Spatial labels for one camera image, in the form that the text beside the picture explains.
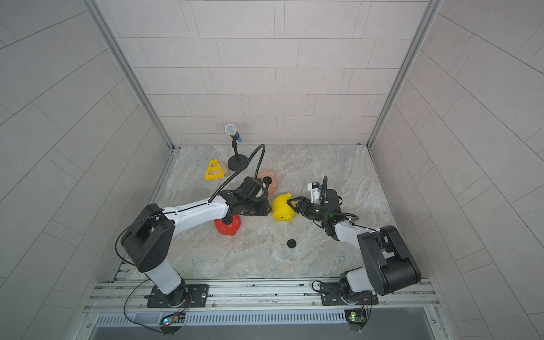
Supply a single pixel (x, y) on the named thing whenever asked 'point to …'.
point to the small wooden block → (224, 168)
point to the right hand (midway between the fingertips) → (292, 205)
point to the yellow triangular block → (214, 171)
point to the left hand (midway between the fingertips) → (274, 209)
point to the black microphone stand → (236, 161)
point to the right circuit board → (356, 319)
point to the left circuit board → (173, 319)
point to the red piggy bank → (231, 229)
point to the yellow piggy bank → (281, 210)
